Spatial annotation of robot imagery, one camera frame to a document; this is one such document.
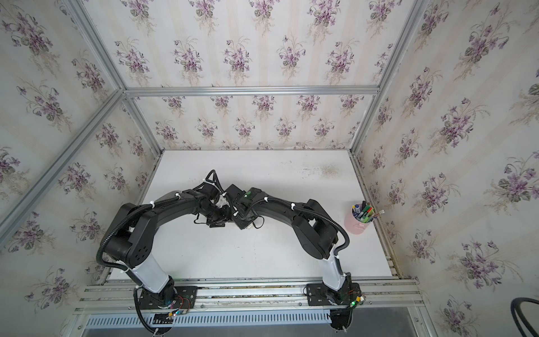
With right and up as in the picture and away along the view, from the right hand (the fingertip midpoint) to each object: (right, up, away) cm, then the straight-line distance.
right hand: (247, 221), depth 88 cm
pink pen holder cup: (+46, +3, -6) cm, 46 cm away
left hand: (-6, -1, +2) cm, 7 cm away
